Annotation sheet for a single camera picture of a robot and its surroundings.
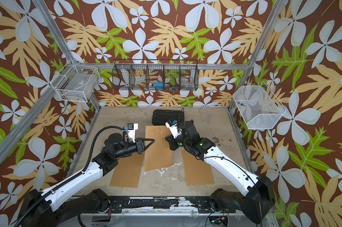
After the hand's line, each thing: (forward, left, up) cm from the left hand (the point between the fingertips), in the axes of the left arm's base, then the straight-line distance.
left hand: (154, 140), depth 70 cm
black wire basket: (+50, +3, +5) cm, 50 cm away
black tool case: (+33, -1, -22) cm, 40 cm away
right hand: (+4, -5, -4) cm, 7 cm away
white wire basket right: (+22, -61, +1) cm, 65 cm away
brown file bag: (-8, +18, -26) cm, 33 cm away
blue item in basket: (+42, 0, +2) cm, 42 cm away
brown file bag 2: (-7, -25, -26) cm, 37 cm away
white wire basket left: (+35, +51, +8) cm, 63 cm away
